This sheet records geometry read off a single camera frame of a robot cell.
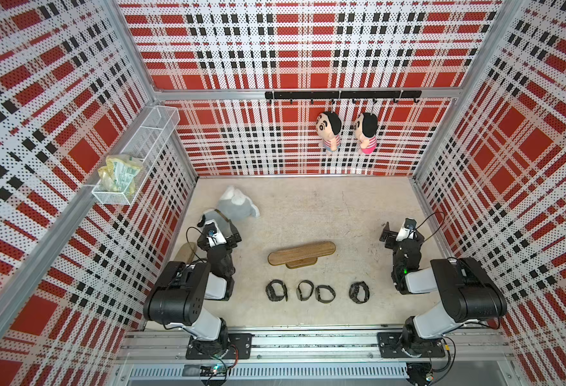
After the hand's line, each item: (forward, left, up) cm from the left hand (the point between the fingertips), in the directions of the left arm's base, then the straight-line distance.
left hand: (223, 223), depth 89 cm
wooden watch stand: (-10, -29, -7) cm, 32 cm away
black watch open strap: (-22, -28, -10) cm, 37 cm away
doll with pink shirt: (+32, -55, +19) cm, 67 cm away
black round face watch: (-22, -38, -12) cm, 45 cm away
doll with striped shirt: (+30, -40, +21) cm, 54 cm away
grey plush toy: (+12, -1, -4) cm, 13 cm away
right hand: (+1, -68, -3) cm, 68 cm away
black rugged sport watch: (-22, -47, -10) cm, 53 cm away
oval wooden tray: (-7, +16, -10) cm, 20 cm away
